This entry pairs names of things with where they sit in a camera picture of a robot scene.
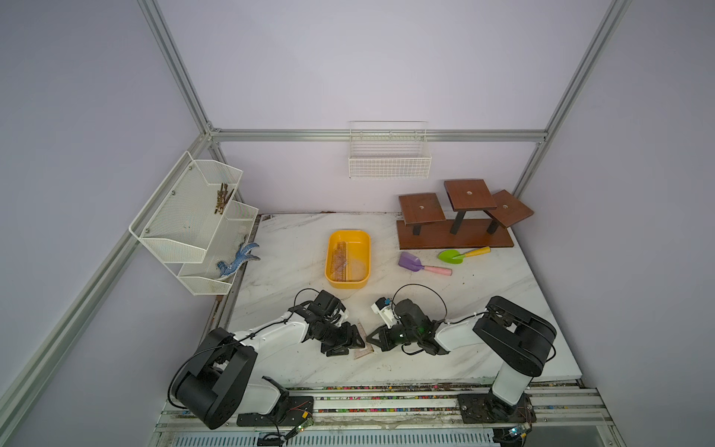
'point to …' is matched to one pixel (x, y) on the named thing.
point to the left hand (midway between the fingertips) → (355, 350)
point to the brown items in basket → (222, 197)
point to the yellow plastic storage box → (348, 259)
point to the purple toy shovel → (411, 262)
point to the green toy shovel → (453, 256)
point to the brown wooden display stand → (479, 221)
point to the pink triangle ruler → (363, 351)
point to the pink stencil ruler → (340, 261)
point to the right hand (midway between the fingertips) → (370, 341)
